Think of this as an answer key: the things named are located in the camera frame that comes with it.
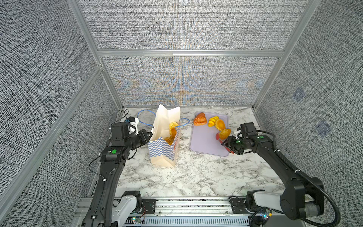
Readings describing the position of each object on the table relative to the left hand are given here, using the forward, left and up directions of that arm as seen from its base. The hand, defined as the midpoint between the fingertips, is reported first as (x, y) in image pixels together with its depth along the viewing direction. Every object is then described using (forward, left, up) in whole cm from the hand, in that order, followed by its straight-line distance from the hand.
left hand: (154, 132), depth 72 cm
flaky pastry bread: (-5, -7, 0) cm, 9 cm away
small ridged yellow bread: (+24, -38, -23) cm, 51 cm away
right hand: (0, -40, -13) cm, 42 cm away
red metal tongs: (+8, -38, -20) cm, 44 cm away
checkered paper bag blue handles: (-5, -3, -15) cm, 16 cm away
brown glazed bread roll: (+26, -29, -23) cm, 45 cm away
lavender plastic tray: (+10, -30, -25) cm, 41 cm away
